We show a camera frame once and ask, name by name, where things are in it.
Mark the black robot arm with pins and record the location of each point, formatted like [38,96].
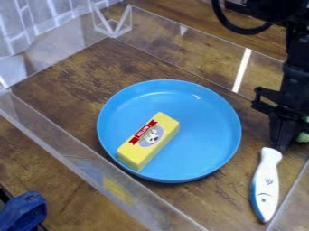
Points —
[288,13]

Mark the blue round plate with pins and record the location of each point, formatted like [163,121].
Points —
[209,135]

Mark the white patterned curtain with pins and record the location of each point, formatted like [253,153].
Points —
[27,18]

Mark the clear acrylic enclosure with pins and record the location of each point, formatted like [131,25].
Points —
[137,41]

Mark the blue clamp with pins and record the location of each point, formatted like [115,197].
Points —
[24,212]

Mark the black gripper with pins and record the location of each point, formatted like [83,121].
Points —
[289,102]

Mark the yellow butter block toy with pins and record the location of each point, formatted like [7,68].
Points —
[146,143]

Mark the white and blue fish toy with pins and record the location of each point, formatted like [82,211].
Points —
[265,187]

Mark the green bitter gourd toy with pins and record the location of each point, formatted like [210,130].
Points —
[304,135]

